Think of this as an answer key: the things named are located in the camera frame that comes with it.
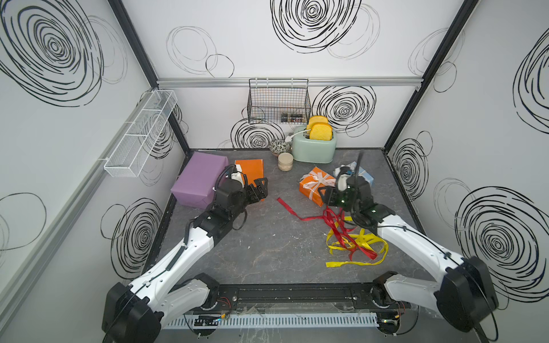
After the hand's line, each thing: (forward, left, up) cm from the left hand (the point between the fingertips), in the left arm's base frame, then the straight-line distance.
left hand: (259, 182), depth 76 cm
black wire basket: (+65, -9, -7) cm, 66 cm away
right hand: (+2, -25, -6) cm, 25 cm away
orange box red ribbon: (+15, +4, -11) cm, 19 cm away
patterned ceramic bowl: (+42, -7, -22) cm, 47 cm away
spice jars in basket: (+28, -12, +8) cm, 31 cm away
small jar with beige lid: (+28, -10, -20) cm, 36 cm away
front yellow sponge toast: (+35, -27, -5) cm, 44 cm away
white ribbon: (+15, -26, -16) cm, 34 cm away
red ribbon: (-2, -32, -23) cm, 40 cm away
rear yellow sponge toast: (+42, -26, -2) cm, 49 cm away
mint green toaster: (+34, -22, -17) cm, 44 cm away
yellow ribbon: (-10, -42, -23) cm, 49 cm away
